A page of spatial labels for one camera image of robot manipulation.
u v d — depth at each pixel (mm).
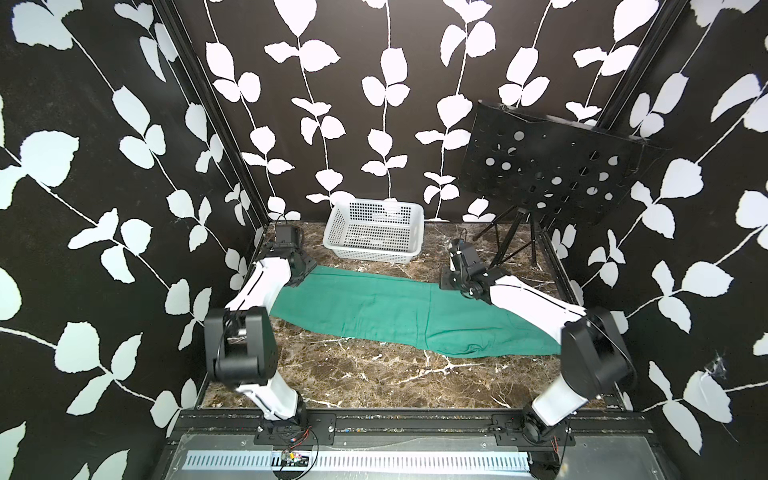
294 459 704
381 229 1185
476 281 654
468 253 700
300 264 813
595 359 452
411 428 753
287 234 728
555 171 719
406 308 959
